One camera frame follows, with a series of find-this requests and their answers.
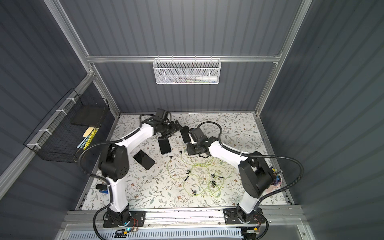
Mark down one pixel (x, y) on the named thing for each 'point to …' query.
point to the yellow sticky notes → (88, 131)
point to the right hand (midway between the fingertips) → (191, 148)
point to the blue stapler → (102, 188)
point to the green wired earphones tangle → (202, 176)
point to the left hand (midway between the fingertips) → (180, 130)
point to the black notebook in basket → (89, 115)
